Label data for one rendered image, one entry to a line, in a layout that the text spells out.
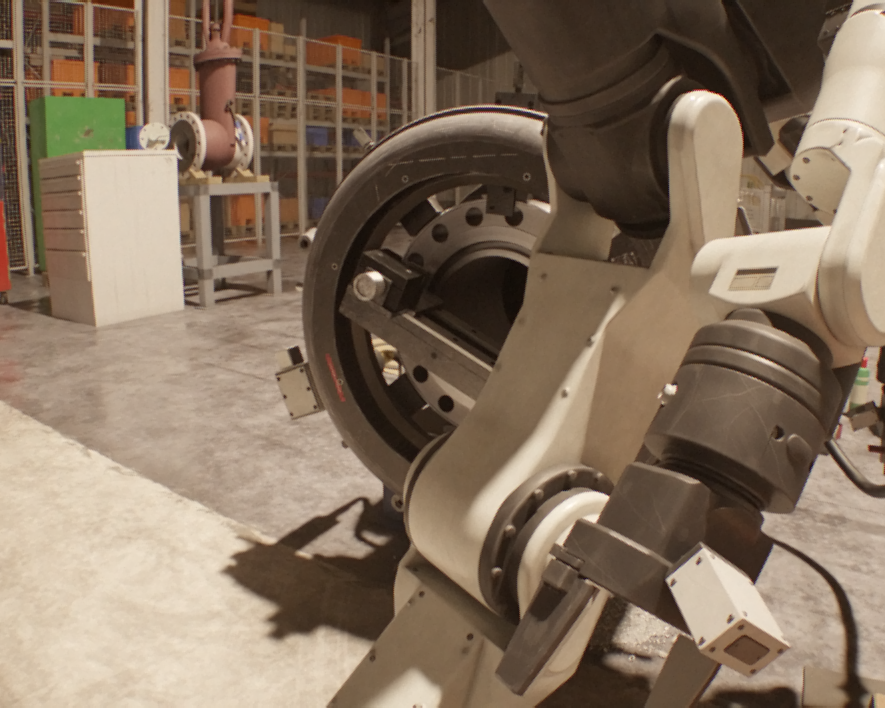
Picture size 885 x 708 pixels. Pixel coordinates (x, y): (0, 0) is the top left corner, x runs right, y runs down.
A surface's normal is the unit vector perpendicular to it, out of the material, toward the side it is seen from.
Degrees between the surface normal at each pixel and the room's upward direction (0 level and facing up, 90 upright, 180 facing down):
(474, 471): 43
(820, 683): 0
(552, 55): 127
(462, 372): 90
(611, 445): 90
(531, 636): 52
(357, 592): 0
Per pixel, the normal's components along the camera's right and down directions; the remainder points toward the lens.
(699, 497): 0.40, 0.04
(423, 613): -0.59, -0.59
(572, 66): -0.33, 0.73
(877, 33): -0.46, -0.44
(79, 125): 0.83, 0.14
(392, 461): -0.47, 0.21
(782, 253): -0.76, -0.54
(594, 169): -0.65, 0.72
